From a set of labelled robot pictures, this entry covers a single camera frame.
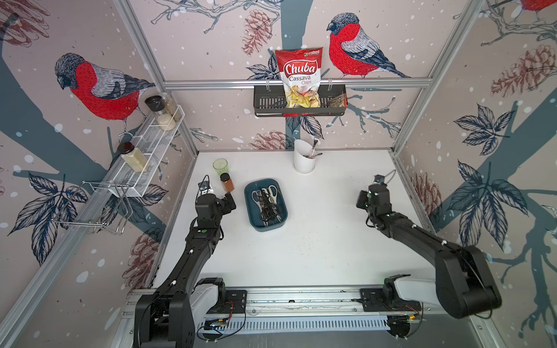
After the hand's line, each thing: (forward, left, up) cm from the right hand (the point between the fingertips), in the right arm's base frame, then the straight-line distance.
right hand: (363, 191), depth 91 cm
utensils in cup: (+22, +21, -1) cm, 30 cm away
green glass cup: (+17, +67, -5) cm, 70 cm away
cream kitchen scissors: (+3, +41, -7) cm, 41 cm away
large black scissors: (-7, +40, -6) cm, 41 cm away
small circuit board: (-48, +55, -11) cm, 74 cm away
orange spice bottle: (+5, +61, -2) cm, 61 cm away
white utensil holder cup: (+18, +26, -1) cm, 32 cm away
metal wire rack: (-23, +87, +21) cm, 93 cm away
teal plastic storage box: (-7, +48, -9) cm, 49 cm away
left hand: (-6, +59, +6) cm, 59 cm away
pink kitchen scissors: (+1, +47, -8) cm, 48 cm away
